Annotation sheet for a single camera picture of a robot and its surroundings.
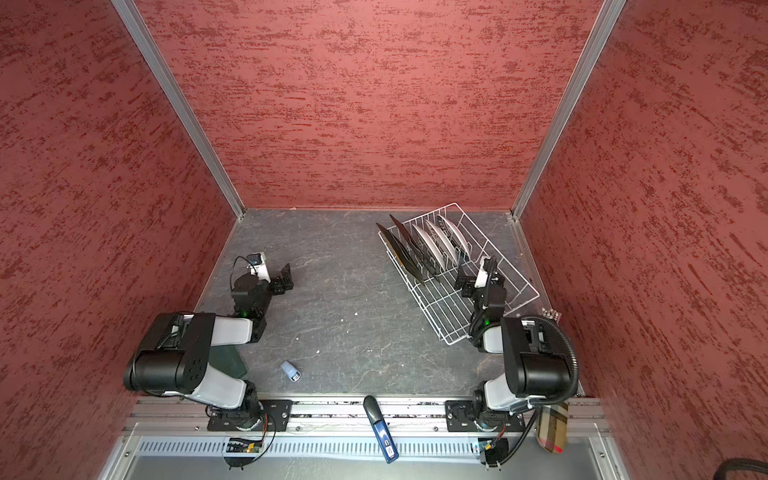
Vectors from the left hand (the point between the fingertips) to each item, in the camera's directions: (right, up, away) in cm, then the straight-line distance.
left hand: (275, 271), depth 94 cm
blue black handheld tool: (+35, -35, -24) cm, 55 cm away
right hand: (+63, +1, -2) cm, 63 cm away
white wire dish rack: (+50, +7, -5) cm, 50 cm away
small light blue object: (+11, -26, -16) cm, 32 cm away
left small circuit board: (0, -41, -21) cm, 46 cm away
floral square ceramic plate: (+45, +7, -6) cm, 46 cm away
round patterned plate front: (+50, +9, -2) cm, 51 cm away
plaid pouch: (+77, -35, -23) cm, 87 cm away
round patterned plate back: (+58, +11, -1) cm, 59 cm away
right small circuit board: (+62, -41, -23) cm, 78 cm away
